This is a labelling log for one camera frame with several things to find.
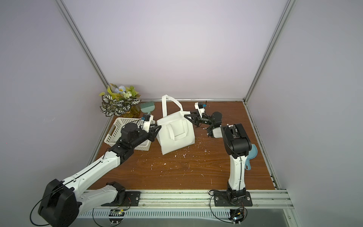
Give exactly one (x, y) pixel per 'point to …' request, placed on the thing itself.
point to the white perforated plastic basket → (113, 135)
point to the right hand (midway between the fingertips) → (185, 115)
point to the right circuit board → (237, 215)
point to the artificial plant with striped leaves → (120, 101)
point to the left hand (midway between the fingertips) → (160, 125)
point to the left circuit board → (116, 215)
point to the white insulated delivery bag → (177, 129)
